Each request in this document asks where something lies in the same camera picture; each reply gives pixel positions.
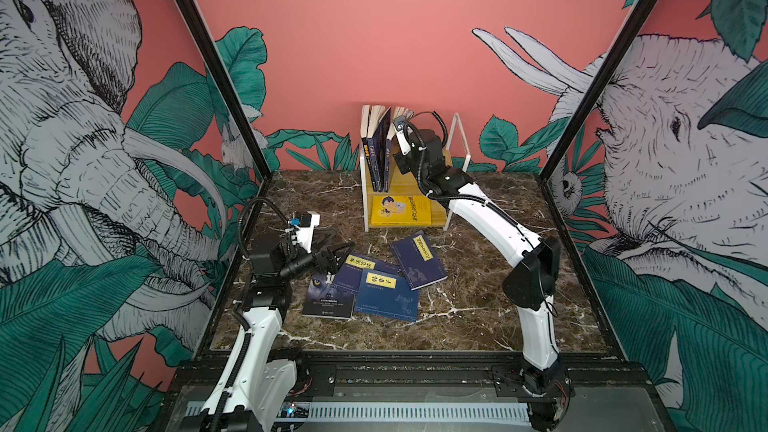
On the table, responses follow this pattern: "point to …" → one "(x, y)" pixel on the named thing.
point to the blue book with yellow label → (387, 295)
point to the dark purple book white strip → (325, 299)
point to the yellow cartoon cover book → (401, 211)
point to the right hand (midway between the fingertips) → (402, 134)
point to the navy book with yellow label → (349, 275)
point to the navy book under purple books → (418, 261)
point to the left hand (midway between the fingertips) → (342, 237)
